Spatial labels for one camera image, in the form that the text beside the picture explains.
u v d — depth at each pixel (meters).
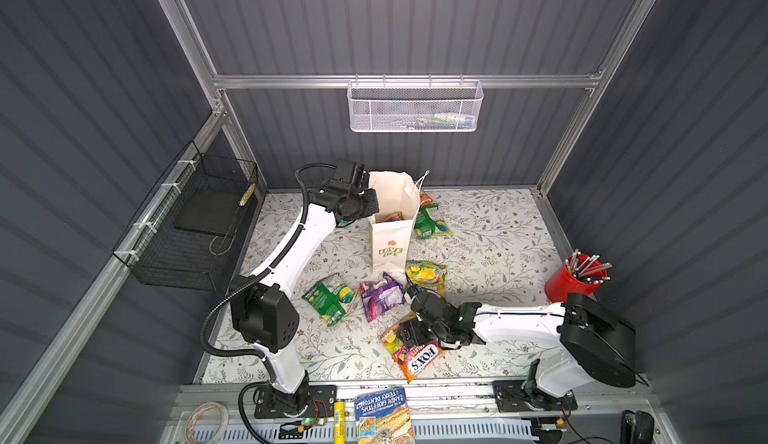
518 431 0.71
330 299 0.87
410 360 0.77
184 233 0.73
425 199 1.15
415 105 1.24
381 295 0.87
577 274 0.84
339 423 0.69
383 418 0.69
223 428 0.70
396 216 1.02
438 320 0.64
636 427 0.68
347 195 0.62
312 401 0.72
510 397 0.73
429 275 0.94
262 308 0.45
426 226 1.04
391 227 0.78
